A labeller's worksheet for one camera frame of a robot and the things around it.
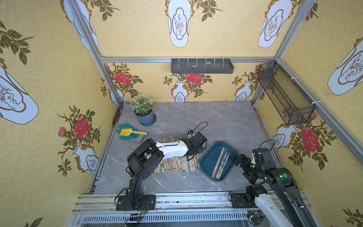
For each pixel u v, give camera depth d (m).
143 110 0.95
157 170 0.85
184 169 0.85
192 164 0.87
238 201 0.73
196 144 0.70
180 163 0.88
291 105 0.84
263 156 0.56
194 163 0.88
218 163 0.87
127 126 1.04
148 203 0.73
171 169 0.85
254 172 0.61
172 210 0.72
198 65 0.92
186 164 0.88
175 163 0.88
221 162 0.88
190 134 0.85
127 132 1.00
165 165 0.86
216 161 0.88
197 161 0.88
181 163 0.88
